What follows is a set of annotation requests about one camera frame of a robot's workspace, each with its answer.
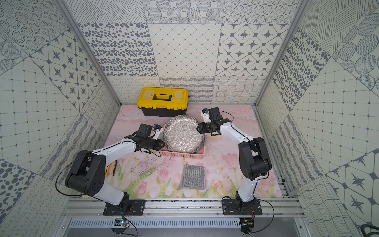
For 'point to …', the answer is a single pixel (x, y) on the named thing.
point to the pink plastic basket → (199, 154)
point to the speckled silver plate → (181, 135)
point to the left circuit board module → (120, 226)
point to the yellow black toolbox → (163, 101)
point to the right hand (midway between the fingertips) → (201, 129)
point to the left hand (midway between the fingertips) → (160, 141)
